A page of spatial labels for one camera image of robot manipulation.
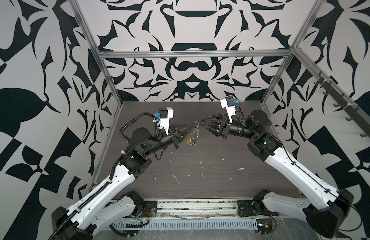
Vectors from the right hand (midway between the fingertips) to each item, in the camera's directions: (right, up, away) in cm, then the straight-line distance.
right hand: (203, 124), depth 56 cm
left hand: (-3, +1, 0) cm, 3 cm away
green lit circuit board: (+30, -48, +15) cm, 59 cm away
